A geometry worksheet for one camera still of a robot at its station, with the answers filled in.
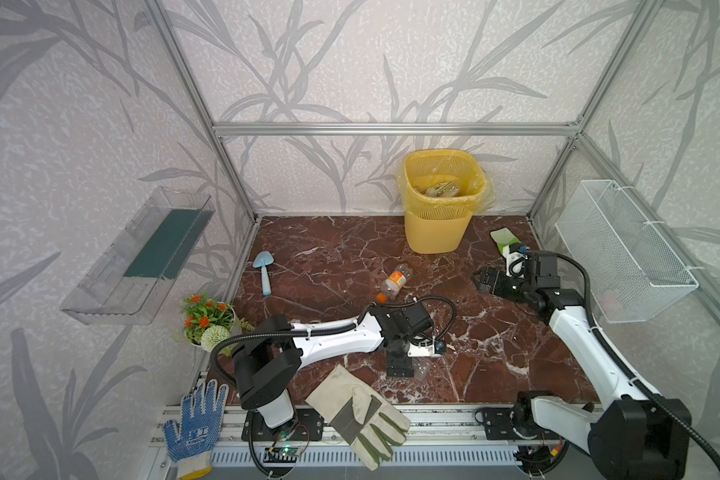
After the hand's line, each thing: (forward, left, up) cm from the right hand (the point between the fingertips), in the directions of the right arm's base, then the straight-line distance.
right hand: (485, 270), depth 84 cm
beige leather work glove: (-36, +33, -15) cm, 51 cm away
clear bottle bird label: (+35, +7, -1) cm, 36 cm away
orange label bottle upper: (+4, +25, -12) cm, 28 cm away
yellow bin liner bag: (+40, +6, +1) cm, 40 cm away
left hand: (-17, +22, -11) cm, 30 cm away
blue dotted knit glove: (-37, +75, -16) cm, 85 cm away
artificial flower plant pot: (-15, +74, -2) cm, 76 cm away
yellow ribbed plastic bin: (+22, +9, -9) cm, 25 cm away
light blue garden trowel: (+15, +72, -15) cm, 75 cm away
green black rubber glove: (+27, -18, -18) cm, 36 cm away
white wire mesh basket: (-11, -23, +17) cm, 31 cm away
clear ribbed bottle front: (-24, +19, -11) cm, 32 cm away
